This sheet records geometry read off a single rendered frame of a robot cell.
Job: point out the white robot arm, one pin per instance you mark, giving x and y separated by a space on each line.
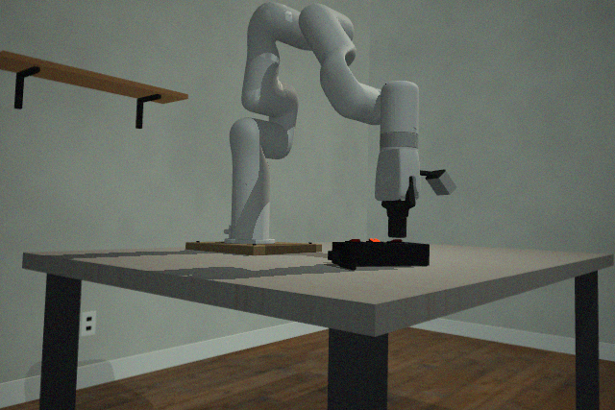
395 107

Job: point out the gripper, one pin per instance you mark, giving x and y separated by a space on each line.
397 178

